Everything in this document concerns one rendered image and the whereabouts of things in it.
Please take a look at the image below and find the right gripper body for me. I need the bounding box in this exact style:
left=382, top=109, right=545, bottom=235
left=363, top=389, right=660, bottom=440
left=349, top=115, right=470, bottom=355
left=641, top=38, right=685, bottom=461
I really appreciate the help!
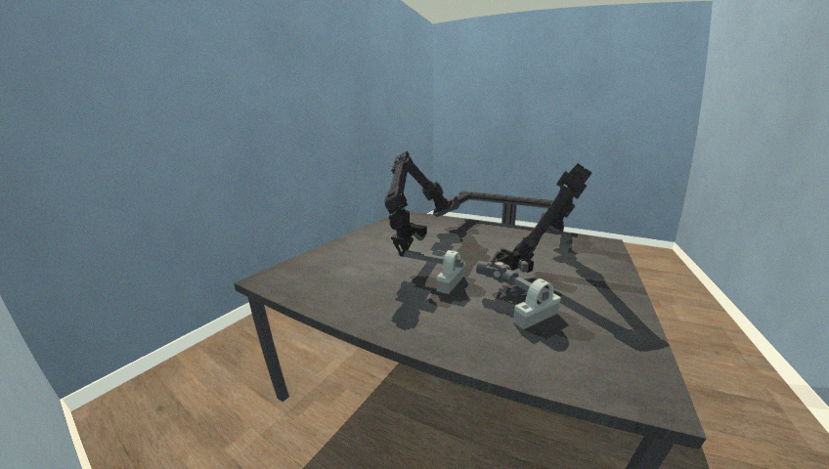
left=391, top=230, right=414, bottom=244

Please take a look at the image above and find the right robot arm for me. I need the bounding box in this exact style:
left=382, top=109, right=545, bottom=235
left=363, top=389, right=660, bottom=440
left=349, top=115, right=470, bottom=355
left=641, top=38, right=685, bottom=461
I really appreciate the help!
left=384, top=151, right=453, bottom=241

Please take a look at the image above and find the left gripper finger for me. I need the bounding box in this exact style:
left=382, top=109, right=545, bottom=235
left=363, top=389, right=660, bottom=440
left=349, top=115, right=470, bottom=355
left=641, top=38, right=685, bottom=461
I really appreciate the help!
left=491, top=251, right=509, bottom=263

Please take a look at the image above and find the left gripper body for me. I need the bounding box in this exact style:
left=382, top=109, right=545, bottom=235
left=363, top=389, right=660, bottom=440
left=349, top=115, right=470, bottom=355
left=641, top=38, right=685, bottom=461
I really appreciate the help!
left=500, top=248, right=513, bottom=269

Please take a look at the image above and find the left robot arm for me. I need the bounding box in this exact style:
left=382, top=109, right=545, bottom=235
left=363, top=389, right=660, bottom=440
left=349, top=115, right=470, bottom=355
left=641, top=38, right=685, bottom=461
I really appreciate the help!
left=512, top=163, right=592, bottom=273

